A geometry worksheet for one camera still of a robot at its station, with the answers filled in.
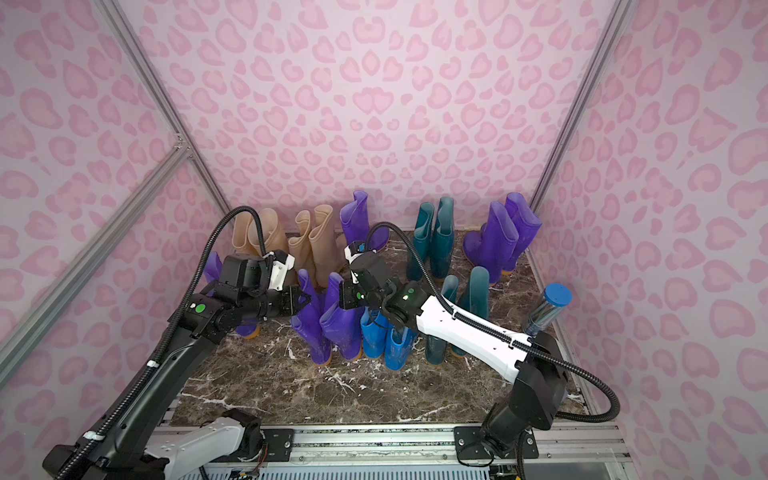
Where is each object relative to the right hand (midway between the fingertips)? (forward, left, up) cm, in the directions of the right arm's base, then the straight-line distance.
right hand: (340, 287), depth 74 cm
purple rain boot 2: (-9, -2, -2) cm, 10 cm away
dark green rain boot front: (+17, -26, -1) cm, 31 cm away
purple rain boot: (-9, +7, -1) cm, 11 cm away
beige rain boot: (+15, +14, -2) cm, 20 cm away
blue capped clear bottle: (+2, -55, -6) cm, 56 cm away
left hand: (-3, +6, +1) cm, 7 cm away
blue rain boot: (-11, -9, +1) cm, 15 cm away
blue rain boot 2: (-14, -15, +1) cm, 21 cm away
